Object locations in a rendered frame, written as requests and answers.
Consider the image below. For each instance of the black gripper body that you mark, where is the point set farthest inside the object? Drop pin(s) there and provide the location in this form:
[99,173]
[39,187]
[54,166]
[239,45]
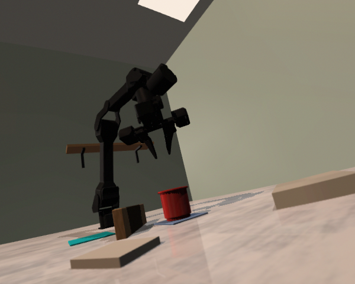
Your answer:
[179,117]

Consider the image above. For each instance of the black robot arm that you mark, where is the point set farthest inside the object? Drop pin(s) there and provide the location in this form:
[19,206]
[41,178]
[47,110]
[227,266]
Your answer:
[140,86]

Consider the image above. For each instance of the tan rectangular block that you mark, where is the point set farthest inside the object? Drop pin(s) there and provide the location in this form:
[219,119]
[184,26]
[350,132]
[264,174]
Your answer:
[315,188]

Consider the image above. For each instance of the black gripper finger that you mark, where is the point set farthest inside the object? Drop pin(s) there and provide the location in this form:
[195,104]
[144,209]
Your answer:
[142,137]
[168,129]

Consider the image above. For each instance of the tan flat slab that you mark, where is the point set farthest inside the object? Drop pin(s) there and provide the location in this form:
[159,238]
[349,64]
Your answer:
[116,254]

